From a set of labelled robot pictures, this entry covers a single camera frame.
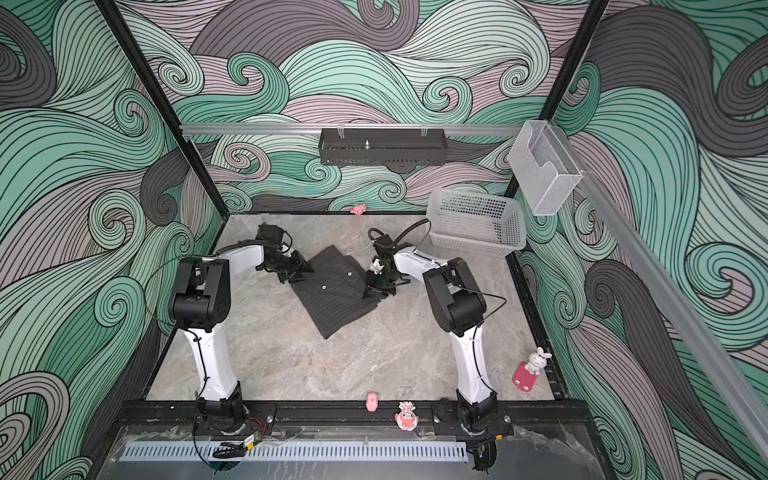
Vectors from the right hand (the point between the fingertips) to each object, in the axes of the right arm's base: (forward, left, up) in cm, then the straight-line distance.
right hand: (366, 296), depth 96 cm
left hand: (+9, +19, +2) cm, 22 cm away
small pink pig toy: (+38, +5, +1) cm, 39 cm away
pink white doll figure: (-35, -11, +3) cm, 36 cm away
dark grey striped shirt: (+1, +12, +2) cm, 12 cm away
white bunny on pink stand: (-23, -45, -1) cm, 50 cm away
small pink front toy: (-31, -3, +2) cm, 31 cm away
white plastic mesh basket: (+34, -43, -1) cm, 55 cm away
